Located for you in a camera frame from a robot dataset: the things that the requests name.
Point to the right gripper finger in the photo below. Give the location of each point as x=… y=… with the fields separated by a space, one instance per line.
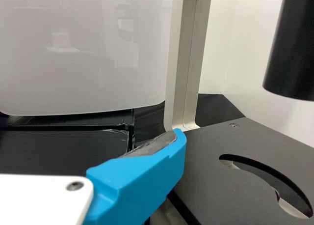
x=142 y=180

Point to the black tray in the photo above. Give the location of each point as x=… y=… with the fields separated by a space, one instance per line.
x=49 y=151

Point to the cream microscope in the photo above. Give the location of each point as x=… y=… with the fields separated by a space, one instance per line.
x=245 y=146

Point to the white box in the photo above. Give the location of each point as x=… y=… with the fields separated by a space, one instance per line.
x=86 y=50

